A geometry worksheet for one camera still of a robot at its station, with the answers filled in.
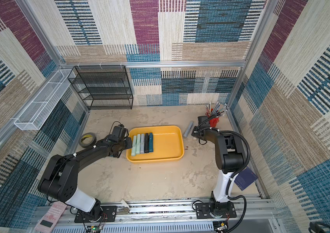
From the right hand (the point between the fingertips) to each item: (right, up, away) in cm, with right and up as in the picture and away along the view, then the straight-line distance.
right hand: (198, 134), depth 103 cm
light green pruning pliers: (-41, -6, -8) cm, 42 cm away
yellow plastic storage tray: (-22, -6, -5) cm, 23 cm away
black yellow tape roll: (-73, -7, -5) cm, 74 cm away
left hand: (-45, -4, -9) cm, 46 cm away
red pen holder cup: (+10, +9, -1) cm, 13 cm away
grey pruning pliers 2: (-7, +3, +2) cm, 8 cm away
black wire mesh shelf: (-70, +35, +8) cm, 79 cm away
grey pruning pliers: (-38, -6, -7) cm, 39 cm away
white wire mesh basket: (-87, +11, -33) cm, 93 cm away
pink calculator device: (-79, -38, -31) cm, 93 cm away
